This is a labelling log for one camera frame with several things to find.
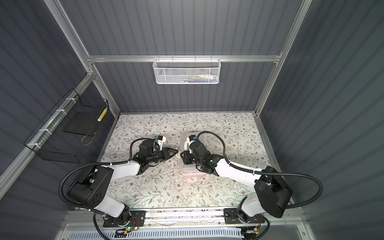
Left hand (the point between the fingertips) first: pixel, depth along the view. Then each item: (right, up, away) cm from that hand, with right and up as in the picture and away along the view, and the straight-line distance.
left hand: (178, 152), depth 87 cm
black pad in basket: (-47, +17, -11) cm, 51 cm away
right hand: (+4, -1, -4) cm, 6 cm away
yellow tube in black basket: (-41, +22, -5) cm, 47 cm away
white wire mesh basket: (+3, +62, +37) cm, 72 cm away
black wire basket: (-54, +8, -22) cm, 59 cm away
